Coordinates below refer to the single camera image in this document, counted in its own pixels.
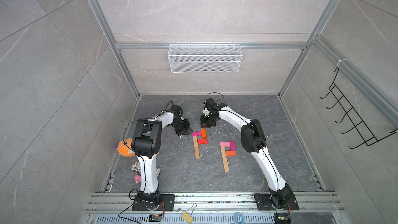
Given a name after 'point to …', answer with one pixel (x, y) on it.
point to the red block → (202, 141)
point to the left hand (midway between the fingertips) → (194, 129)
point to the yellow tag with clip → (187, 216)
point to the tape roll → (238, 218)
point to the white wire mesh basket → (204, 57)
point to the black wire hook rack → (369, 138)
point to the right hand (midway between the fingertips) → (202, 126)
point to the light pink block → (225, 144)
